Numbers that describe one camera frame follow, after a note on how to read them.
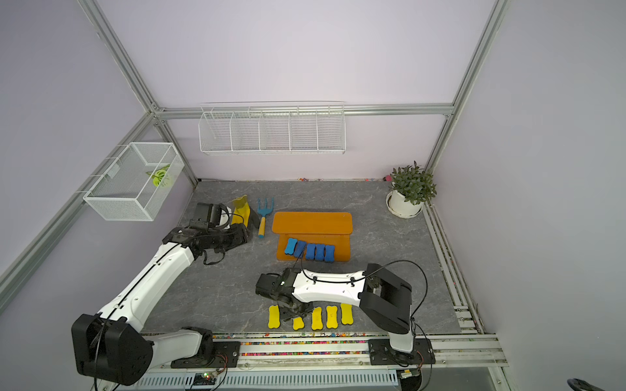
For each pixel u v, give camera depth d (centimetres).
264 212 110
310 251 92
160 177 81
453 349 76
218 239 67
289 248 95
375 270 47
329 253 94
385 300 45
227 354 74
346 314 80
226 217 70
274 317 79
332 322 78
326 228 87
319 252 92
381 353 74
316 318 78
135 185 83
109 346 38
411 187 91
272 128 100
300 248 94
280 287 57
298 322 78
